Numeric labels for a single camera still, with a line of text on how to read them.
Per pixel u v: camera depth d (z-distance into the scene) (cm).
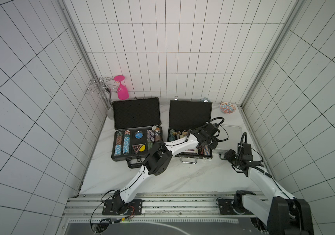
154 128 98
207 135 73
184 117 98
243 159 67
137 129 98
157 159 57
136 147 90
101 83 92
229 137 78
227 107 117
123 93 107
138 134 98
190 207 74
